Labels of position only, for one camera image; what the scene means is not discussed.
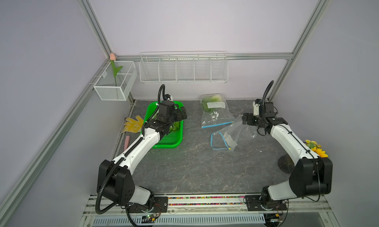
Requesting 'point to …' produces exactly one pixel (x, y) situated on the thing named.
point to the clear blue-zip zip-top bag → (227, 139)
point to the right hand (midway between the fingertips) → (250, 116)
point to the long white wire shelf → (184, 67)
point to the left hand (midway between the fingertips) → (179, 110)
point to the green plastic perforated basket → (173, 138)
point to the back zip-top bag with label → (215, 111)
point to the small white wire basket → (105, 85)
